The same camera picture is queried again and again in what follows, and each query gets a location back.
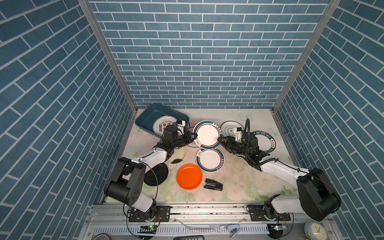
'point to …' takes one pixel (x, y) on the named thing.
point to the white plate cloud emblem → (227, 128)
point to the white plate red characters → (160, 123)
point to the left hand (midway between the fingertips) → (198, 135)
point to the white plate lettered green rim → (266, 142)
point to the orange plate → (189, 176)
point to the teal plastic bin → (145, 121)
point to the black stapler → (211, 184)
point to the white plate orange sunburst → (192, 144)
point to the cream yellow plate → (179, 153)
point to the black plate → (161, 171)
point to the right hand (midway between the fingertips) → (217, 139)
